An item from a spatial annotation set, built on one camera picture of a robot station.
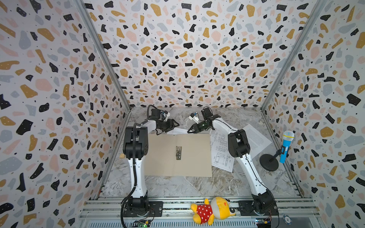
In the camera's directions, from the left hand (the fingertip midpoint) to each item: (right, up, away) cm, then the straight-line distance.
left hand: (177, 123), depth 103 cm
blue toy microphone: (+60, -6, -30) cm, 68 cm away
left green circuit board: (-15, -49, -33) cm, 61 cm away
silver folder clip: (+2, -20, -8) cm, 22 cm away
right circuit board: (+46, -49, -31) cm, 74 cm away
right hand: (+7, -4, 0) cm, 8 cm away
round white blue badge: (+59, -48, -31) cm, 82 cm away
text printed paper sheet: (+1, -6, +2) cm, 6 cm away
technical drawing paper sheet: (+30, -22, -9) cm, 38 cm away
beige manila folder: (+13, -23, -10) cm, 29 cm away
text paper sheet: (+58, -13, -1) cm, 59 cm away
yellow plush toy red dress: (+24, -40, -36) cm, 58 cm away
